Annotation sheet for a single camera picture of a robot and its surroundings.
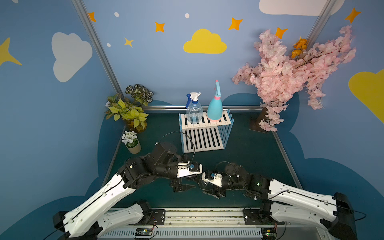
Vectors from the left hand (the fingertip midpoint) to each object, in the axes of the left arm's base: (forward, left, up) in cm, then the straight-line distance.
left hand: (193, 169), depth 62 cm
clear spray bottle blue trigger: (+27, 0, +7) cm, 28 cm away
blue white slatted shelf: (+38, -9, -28) cm, 48 cm away
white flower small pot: (+25, +40, -16) cm, 50 cm away
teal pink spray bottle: (+28, -10, +7) cm, 31 cm away
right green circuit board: (-20, -38, -29) cm, 52 cm away
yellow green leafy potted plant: (+47, +44, -11) cm, 66 cm away
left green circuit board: (-21, +24, -29) cm, 43 cm away
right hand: (0, -7, -12) cm, 14 cm away
